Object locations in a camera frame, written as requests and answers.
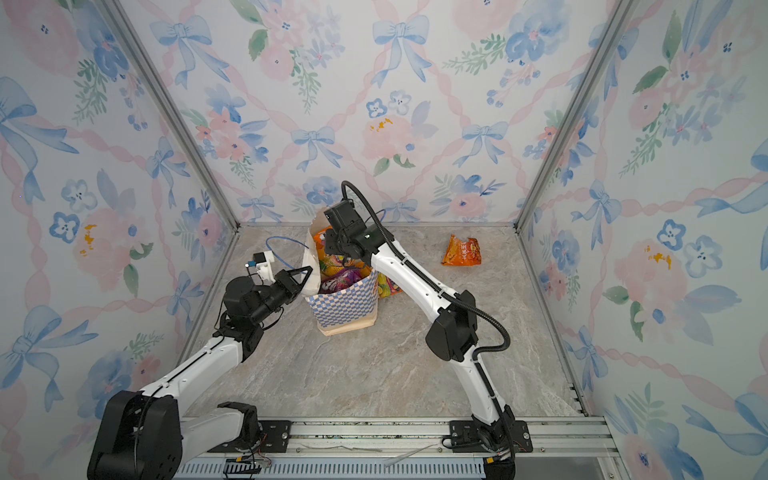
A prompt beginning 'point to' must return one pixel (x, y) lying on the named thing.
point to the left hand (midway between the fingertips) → (314, 267)
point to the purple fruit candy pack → (330, 282)
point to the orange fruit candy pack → (386, 286)
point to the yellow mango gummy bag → (331, 265)
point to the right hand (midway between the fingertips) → (331, 239)
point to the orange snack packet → (459, 253)
